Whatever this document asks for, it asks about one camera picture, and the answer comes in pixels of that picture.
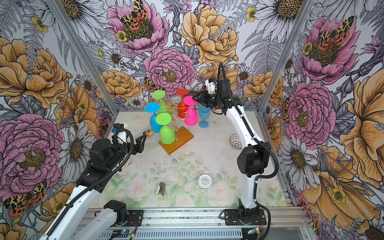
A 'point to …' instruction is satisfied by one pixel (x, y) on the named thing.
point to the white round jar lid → (205, 181)
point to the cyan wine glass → (153, 107)
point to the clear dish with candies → (149, 132)
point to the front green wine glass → (167, 136)
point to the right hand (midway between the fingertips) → (193, 102)
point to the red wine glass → (181, 106)
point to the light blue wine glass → (204, 113)
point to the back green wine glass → (159, 94)
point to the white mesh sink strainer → (235, 141)
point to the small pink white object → (129, 163)
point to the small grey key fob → (160, 188)
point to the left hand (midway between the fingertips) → (138, 138)
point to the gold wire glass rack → (175, 108)
